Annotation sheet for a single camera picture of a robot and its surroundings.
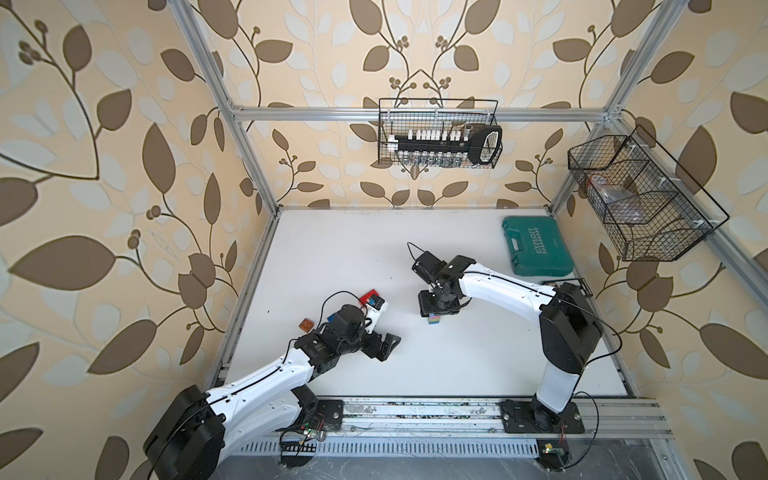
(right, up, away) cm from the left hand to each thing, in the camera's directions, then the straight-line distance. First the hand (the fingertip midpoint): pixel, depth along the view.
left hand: (387, 330), depth 81 cm
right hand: (+13, +4, +6) cm, 15 cm away
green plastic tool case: (+51, +22, +21) cm, 60 cm away
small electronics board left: (-17, -21, -10) cm, 29 cm away
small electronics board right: (+41, -28, -9) cm, 50 cm away
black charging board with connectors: (+64, +9, +15) cm, 66 cm away
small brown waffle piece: (-24, -1, +7) cm, 25 cm away
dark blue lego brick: (+14, -1, +10) cm, 18 cm away
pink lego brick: (+13, +4, -2) cm, 14 cm away
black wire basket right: (+65, +33, -8) cm, 74 cm away
